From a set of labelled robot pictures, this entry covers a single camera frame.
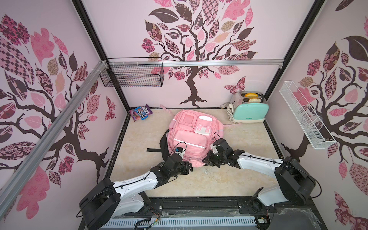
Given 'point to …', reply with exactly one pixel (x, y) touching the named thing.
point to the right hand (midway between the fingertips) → (201, 162)
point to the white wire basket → (317, 131)
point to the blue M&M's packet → (140, 110)
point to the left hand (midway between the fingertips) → (191, 168)
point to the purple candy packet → (147, 109)
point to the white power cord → (230, 111)
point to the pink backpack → (193, 132)
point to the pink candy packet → (134, 115)
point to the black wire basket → (133, 75)
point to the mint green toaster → (249, 106)
